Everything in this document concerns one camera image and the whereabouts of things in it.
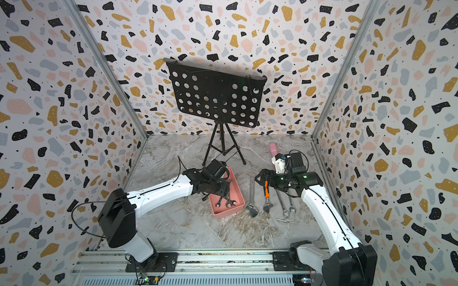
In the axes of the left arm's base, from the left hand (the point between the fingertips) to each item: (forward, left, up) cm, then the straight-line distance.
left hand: (227, 188), depth 84 cm
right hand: (-1, -16, +8) cm, 18 cm away
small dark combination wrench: (-2, +5, -12) cm, 13 cm away
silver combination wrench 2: (-3, -33, -13) cm, 35 cm away
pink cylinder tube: (+31, -28, -8) cm, 43 cm away
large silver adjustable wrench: (-5, -12, -11) cm, 17 cm away
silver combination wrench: (-8, -29, -12) cm, 32 cm away
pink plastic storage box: (+3, -4, -12) cm, 13 cm away
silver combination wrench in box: (-2, -1, -10) cm, 11 cm away
